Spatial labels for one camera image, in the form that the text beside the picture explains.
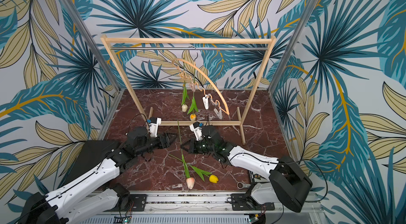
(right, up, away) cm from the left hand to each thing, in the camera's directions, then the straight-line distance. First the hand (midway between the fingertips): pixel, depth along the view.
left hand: (174, 138), depth 76 cm
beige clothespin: (+15, +18, -5) cm, 24 cm away
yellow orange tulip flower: (+9, +15, +8) cm, 19 cm away
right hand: (+3, -4, -1) cm, 5 cm away
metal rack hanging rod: (+6, +51, +20) cm, 55 cm away
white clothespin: (+21, +12, -8) cm, 25 cm away
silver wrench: (+32, -24, +3) cm, 41 cm away
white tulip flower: (+3, +15, +17) cm, 23 cm away
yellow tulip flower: (+19, -21, +3) cm, 28 cm away
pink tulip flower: (+8, -17, -8) cm, 21 cm away
